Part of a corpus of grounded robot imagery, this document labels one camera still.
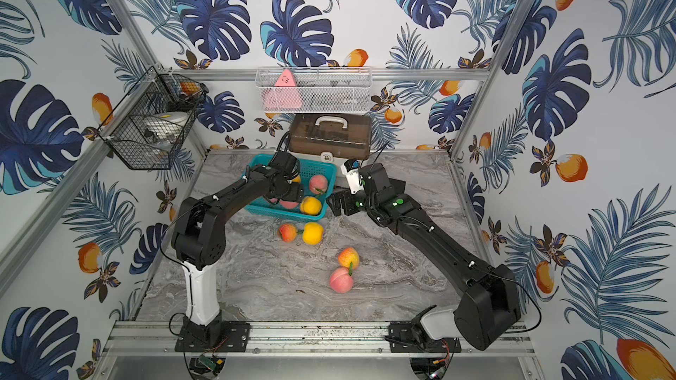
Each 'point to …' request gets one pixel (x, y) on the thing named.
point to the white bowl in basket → (165, 127)
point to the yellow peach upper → (312, 233)
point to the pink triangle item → (283, 95)
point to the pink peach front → (341, 281)
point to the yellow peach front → (311, 206)
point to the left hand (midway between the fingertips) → (289, 190)
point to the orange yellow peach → (349, 254)
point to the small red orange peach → (287, 232)
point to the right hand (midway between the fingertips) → (341, 193)
